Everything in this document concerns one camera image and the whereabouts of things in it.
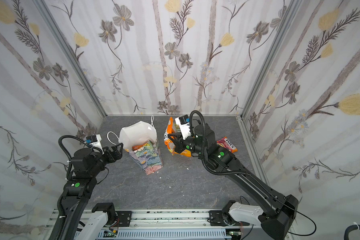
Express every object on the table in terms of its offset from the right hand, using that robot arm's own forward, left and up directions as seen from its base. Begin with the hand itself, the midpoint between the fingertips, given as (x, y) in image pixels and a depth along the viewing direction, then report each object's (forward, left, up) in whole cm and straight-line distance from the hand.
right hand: (164, 133), depth 60 cm
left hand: (+3, +26, -13) cm, 30 cm away
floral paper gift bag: (+16, +19, -31) cm, 39 cm away
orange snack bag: (+11, +22, -34) cm, 42 cm away
